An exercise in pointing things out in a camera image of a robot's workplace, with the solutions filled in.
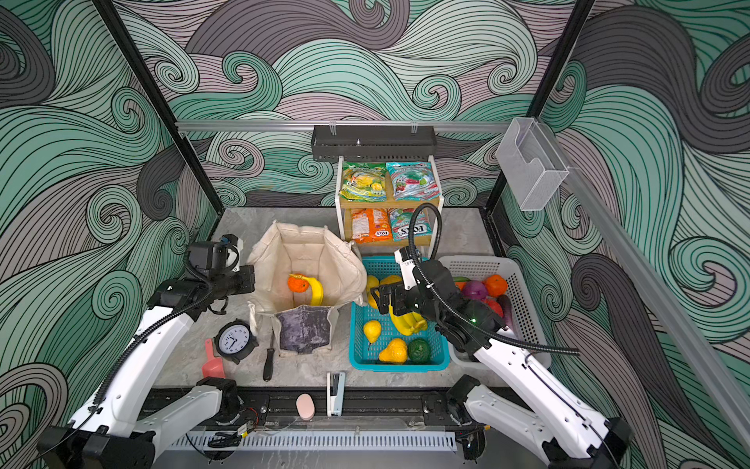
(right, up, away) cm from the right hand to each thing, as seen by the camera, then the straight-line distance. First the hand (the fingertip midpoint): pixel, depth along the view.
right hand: (387, 287), depth 70 cm
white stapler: (-13, -28, +5) cm, 31 cm away
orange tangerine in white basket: (+36, -3, +21) cm, 42 cm away
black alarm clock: (-44, -18, +13) cm, 49 cm away
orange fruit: (-27, -3, +21) cm, 34 cm away
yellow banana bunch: (+8, -14, +15) cm, 22 cm away
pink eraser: (-21, -31, +3) cm, 37 cm away
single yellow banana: (-21, -4, +19) cm, 28 cm away
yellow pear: (+3, -19, +8) cm, 21 cm away
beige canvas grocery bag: (-28, -1, +24) cm, 36 cm away
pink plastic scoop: (-48, -24, +10) cm, 55 cm away
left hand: (-36, +3, +7) cm, 36 cm away
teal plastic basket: (-6, -23, +13) cm, 27 cm away
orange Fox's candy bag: (-4, +16, +22) cm, 27 cm away
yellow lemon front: (-4, -15, +13) cm, 20 cm away
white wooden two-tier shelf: (+1, +22, +7) cm, 23 cm away
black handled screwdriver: (-33, -25, +9) cm, 42 cm away
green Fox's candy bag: (+6, +17, +22) cm, 29 cm away
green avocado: (+9, -19, +8) cm, 22 cm away
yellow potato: (+3, -2, +24) cm, 25 cm away
